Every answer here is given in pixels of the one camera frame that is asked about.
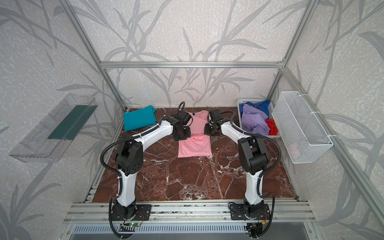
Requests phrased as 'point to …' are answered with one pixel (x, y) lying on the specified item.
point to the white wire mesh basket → (303, 138)
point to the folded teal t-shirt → (139, 118)
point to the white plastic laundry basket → (240, 100)
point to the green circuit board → (134, 224)
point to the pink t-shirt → (198, 144)
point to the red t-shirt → (273, 129)
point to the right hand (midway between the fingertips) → (206, 127)
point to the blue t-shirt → (263, 105)
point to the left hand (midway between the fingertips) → (189, 132)
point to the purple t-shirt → (253, 120)
